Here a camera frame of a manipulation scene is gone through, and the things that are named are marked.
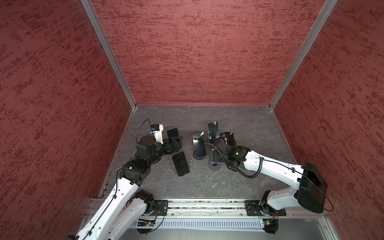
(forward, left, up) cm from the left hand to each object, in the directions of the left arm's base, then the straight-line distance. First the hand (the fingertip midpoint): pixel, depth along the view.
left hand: (176, 142), depth 73 cm
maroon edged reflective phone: (+19, -34, -24) cm, 46 cm away
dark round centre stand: (+1, -11, -20) cm, 23 cm away
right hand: (-1, -22, -13) cm, 26 cm away
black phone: (+14, +5, -13) cm, 20 cm away
